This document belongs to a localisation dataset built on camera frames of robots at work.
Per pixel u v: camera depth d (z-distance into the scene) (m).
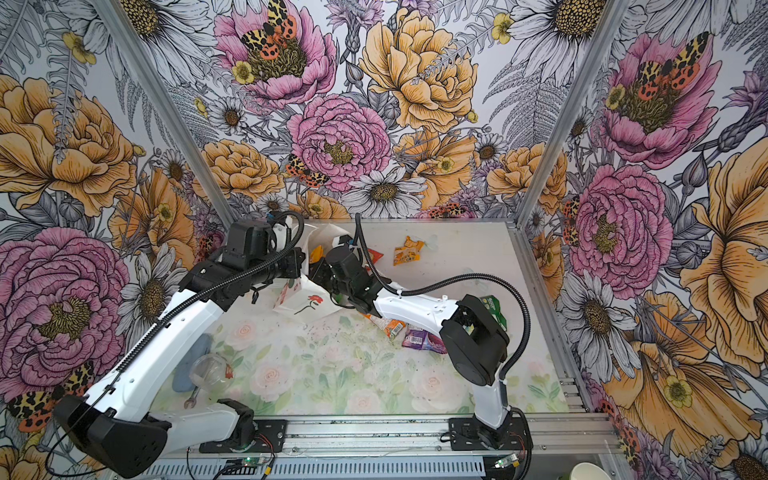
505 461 0.72
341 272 0.65
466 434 0.74
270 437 0.74
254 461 0.71
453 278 0.52
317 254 0.83
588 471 0.62
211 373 0.83
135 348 0.42
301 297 0.77
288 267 0.65
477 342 0.48
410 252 1.08
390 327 0.91
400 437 0.76
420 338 0.89
